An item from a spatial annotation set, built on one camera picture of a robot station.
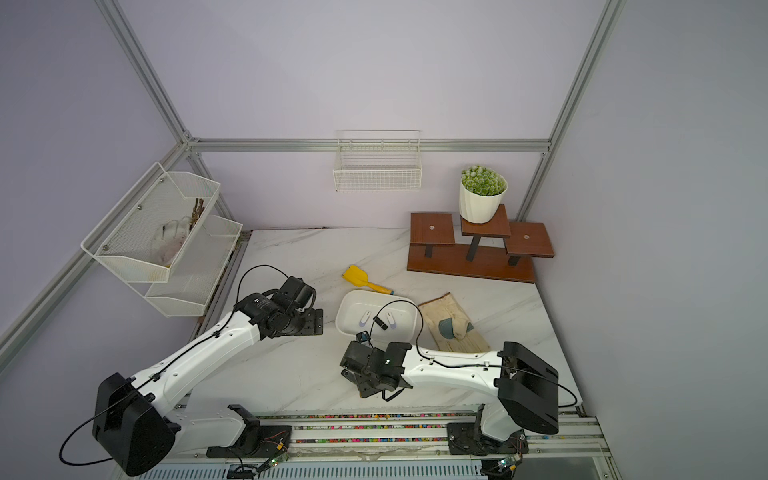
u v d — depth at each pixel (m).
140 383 0.41
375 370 0.58
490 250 1.04
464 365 0.47
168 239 0.78
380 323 0.95
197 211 0.81
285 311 0.58
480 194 0.82
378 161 0.97
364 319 0.95
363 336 0.73
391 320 0.95
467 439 0.73
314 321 0.73
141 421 0.38
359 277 1.06
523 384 0.42
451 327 0.93
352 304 0.97
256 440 0.69
